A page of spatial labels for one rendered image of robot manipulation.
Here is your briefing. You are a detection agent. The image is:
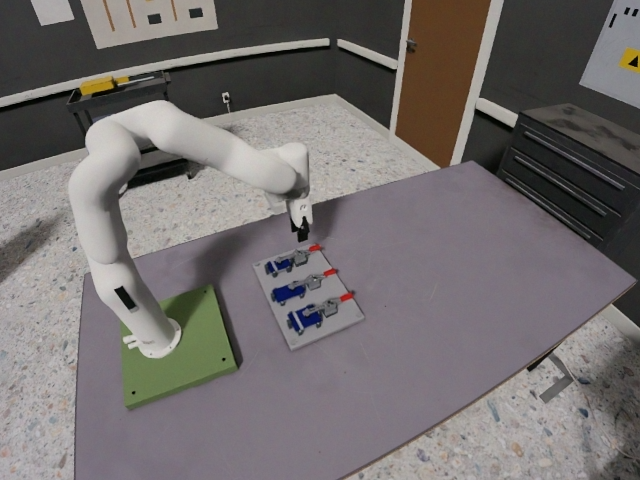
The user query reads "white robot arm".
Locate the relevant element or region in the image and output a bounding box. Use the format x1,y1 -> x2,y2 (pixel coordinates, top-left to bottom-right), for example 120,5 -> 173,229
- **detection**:
69,100 -> 310,358

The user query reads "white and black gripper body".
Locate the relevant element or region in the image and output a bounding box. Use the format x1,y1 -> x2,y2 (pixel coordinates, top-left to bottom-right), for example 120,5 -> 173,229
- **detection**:
286,192 -> 313,228

